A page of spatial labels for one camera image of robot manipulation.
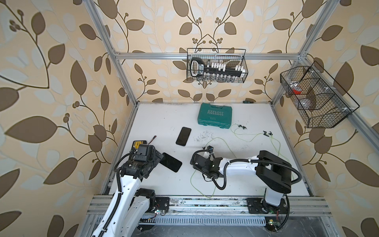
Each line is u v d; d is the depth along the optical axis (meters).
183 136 1.02
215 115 1.08
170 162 0.91
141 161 0.58
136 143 0.96
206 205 0.75
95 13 0.75
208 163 0.67
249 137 1.00
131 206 0.59
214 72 0.85
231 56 0.91
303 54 0.89
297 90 0.81
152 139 0.99
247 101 1.23
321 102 0.73
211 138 0.99
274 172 0.46
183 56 0.91
